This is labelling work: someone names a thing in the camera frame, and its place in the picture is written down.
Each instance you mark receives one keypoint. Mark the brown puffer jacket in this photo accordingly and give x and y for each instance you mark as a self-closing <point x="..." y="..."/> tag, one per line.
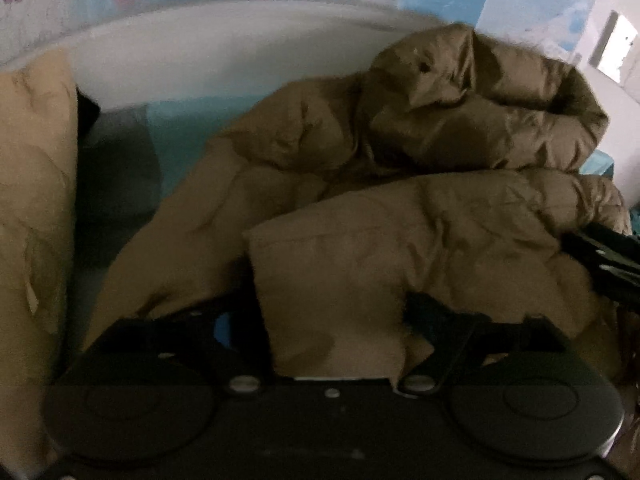
<point x="451" y="166"/>

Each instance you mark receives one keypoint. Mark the teal checked bed sheet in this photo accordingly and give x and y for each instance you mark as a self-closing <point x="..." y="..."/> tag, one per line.
<point x="128" y="161"/>

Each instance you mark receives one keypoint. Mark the white wall switch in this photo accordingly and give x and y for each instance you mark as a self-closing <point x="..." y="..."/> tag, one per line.
<point x="614" y="50"/>

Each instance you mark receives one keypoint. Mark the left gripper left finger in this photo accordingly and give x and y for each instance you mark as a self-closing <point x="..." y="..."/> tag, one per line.
<point x="209" y="346"/>

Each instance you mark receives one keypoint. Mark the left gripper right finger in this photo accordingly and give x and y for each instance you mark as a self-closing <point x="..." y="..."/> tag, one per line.
<point x="461" y="341"/>

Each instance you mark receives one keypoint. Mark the beige plush pillow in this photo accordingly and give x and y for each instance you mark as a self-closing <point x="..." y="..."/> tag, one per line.
<point x="39" y="131"/>

